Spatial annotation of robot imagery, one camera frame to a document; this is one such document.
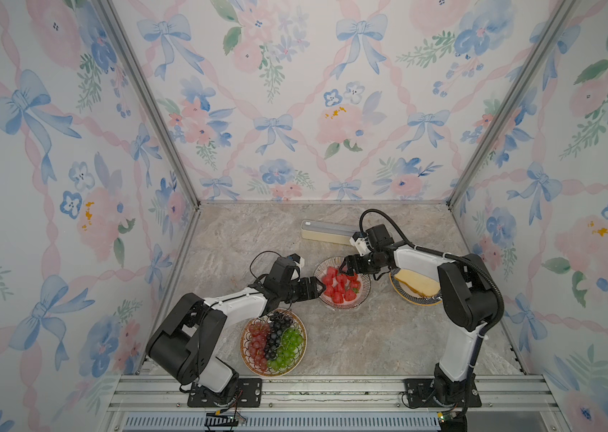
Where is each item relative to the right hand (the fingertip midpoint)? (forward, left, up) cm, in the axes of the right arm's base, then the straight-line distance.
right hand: (351, 267), depth 97 cm
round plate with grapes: (-29, +33, +1) cm, 44 cm away
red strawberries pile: (-9, +5, +1) cm, 10 cm away
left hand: (-11, +11, +4) cm, 16 cm away
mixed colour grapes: (-28, +25, +2) cm, 38 cm away
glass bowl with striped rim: (-6, -4, +1) cm, 7 cm away
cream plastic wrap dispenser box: (+15, +10, +2) cm, 18 cm away
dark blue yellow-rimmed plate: (-10, -19, -2) cm, 22 cm away
